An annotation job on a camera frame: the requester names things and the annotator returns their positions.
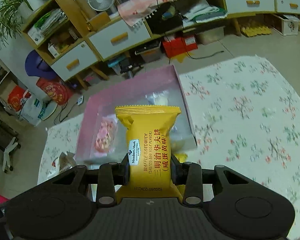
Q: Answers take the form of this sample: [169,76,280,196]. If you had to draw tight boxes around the yellow waffle sandwich packet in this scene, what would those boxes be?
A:
[115,105,183,200]

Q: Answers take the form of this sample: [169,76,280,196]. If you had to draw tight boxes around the pink candy bag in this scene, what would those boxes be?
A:
[94,115,117,154]

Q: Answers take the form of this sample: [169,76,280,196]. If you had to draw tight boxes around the pink and white storage box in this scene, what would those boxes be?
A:
[75,65,197,165]

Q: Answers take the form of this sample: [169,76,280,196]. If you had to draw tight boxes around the floral tablecloth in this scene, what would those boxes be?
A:
[38,56,300,239]

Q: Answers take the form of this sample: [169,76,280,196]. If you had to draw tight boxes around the red printed gift bag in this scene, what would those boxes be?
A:
[36,77,74,106]

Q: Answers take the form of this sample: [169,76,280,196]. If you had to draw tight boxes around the white plastic shopping bag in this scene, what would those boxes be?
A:
[20,95,47,126]

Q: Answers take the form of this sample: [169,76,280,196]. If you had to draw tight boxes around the white office chair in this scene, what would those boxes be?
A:
[0,121,21,173]

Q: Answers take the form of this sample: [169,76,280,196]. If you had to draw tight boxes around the red box under cabinet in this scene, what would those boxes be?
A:
[162,36,198,58]

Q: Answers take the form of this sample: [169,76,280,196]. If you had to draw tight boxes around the purple plush toy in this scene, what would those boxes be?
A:
[25,50,57,80]

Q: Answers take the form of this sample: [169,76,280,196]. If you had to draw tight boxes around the wooden cabinet with white drawers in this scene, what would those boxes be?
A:
[21,0,300,81]

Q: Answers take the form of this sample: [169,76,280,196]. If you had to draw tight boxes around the yellow egg tray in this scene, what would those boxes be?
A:
[241,25,271,37]

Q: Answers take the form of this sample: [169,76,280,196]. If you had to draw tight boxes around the green potted plant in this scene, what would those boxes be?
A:
[0,0,44,47]

